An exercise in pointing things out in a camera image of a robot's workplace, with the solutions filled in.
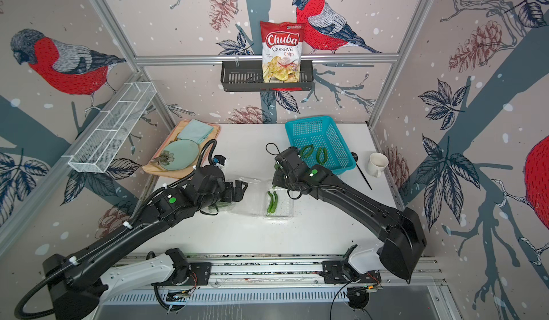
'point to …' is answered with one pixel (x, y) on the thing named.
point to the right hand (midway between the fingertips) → (275, 176)
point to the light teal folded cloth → (196, 131)
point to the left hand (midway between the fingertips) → (240, 181)
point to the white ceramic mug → (377, 163)
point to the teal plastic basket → (319, 141)
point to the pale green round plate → (179, 155)
